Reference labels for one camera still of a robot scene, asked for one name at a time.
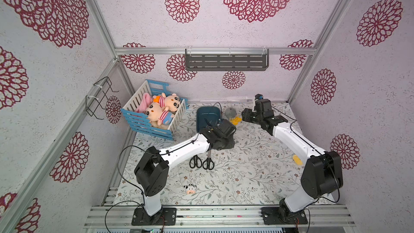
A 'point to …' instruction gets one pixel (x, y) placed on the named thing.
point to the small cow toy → (190, 189)
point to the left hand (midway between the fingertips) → (229, 141)
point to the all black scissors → (195, 160)
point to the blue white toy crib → (139, 122)
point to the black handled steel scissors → (208, 163)
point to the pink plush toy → (146, 101)
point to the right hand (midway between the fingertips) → (248, 114)
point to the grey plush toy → (230, 112)
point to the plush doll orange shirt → (172, 102)
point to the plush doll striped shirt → (154, 112)
